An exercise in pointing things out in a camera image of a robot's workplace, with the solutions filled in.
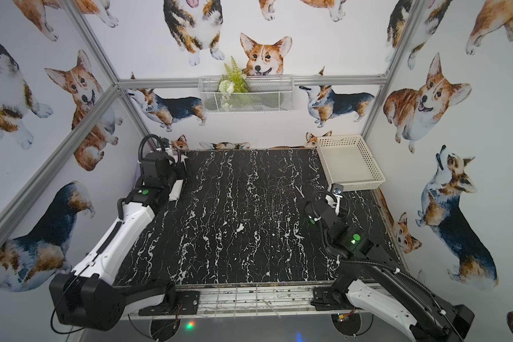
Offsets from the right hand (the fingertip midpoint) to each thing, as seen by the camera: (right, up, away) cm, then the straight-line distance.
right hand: (317, 202), depth 73 cm
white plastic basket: (+24, +16, +38) cm, 48 cm away
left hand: (-51, +17, +5) cm, 53 cm away
